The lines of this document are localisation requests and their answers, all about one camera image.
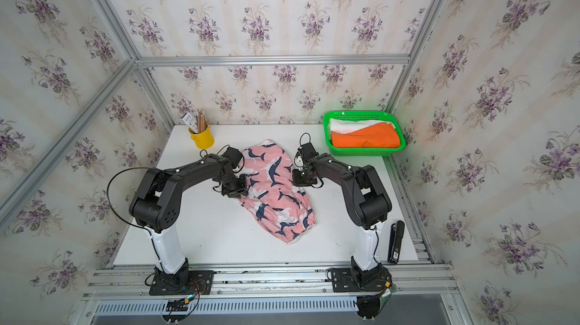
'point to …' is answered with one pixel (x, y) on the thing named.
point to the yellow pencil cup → (205, 140)
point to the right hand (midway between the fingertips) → (297, 183)
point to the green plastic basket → (370, 115)
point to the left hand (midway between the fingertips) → (247, 193)
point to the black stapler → (396, 235)
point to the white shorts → (343, 126)
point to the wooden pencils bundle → (201, 120)
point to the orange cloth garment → (383, 135)
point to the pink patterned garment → (273, 196)
